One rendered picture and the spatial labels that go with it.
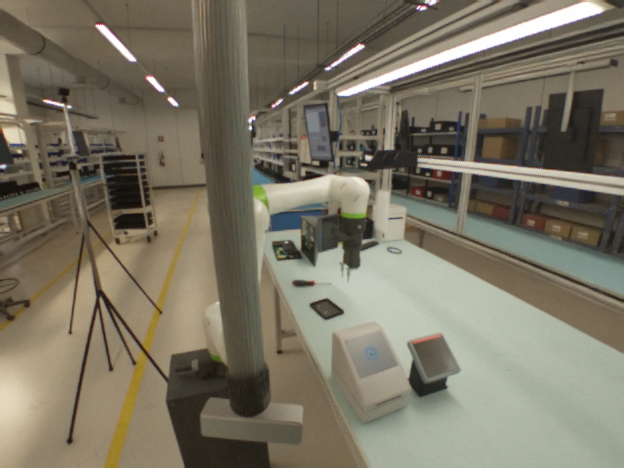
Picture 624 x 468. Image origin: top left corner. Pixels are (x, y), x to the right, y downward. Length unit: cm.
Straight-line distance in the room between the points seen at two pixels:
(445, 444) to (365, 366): 23
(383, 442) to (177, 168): 1236
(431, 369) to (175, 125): 1237
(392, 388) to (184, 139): 1227
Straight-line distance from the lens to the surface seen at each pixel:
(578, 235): 456
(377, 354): 73
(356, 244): 107
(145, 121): 1286
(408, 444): 73
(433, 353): 79
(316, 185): 107
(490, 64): 147
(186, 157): 1262
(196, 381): 117
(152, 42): 682
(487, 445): 79
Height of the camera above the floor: 158
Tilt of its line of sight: 17 degrees down
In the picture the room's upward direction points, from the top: straight up
